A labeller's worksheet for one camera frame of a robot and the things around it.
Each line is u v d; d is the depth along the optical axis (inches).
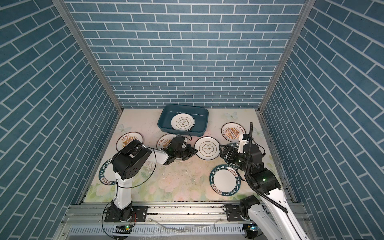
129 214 26.7
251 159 20.0
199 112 45.3
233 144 37.5
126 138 40.2
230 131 42.4
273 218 18.0
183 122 43.9
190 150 34.2
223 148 24.8
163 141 40.0
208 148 38.8
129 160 21.2
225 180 34.2
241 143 25.3
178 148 31.3
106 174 34.1
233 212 29.0
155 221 28.6
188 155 34.2
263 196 17.7
